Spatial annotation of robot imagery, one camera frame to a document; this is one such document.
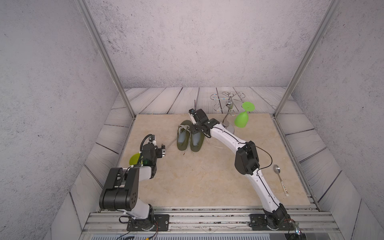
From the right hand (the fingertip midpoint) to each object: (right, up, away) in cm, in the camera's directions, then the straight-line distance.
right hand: (193, 125), depth 100 cm
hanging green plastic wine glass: (+30, +4, -5) cm, 31 cm away
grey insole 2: (+2, -9, +4) cm, 10 cm away
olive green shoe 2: (+2, -15, -3) cm, 15 cm away
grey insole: (-8, -8, +5) cm, 13 cm away
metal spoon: (+50, -27, -9) cm, 58 cm away
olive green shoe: (-6, 0, +5) cm, 8 cm away
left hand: (-23, -12, -5) cm, 27 cm away
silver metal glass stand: (+20, +15, -9) cm, 27 cm away
